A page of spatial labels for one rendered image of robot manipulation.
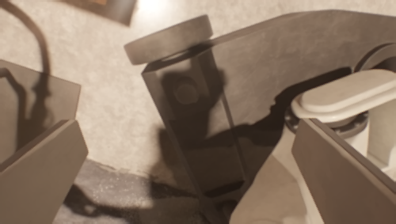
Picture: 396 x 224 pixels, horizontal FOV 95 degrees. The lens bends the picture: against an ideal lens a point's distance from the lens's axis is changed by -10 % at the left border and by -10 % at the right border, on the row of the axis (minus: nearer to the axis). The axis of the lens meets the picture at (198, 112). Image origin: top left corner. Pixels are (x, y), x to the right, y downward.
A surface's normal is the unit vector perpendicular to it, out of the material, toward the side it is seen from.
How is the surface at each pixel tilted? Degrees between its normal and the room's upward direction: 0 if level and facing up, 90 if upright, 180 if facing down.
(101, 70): 0
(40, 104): 0
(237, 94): 0
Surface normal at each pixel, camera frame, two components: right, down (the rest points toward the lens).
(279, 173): -0.32, -0.85
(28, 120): 0.12, 0.39
